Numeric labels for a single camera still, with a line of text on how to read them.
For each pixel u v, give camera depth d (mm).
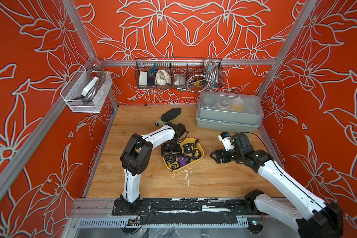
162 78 901
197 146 910
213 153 735
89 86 694
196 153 880
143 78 904
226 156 683
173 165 853
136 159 506
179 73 953
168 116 1127
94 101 670
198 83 878
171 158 868
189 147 921
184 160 869
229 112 899
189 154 907
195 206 743
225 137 702
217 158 700
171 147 764
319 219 372
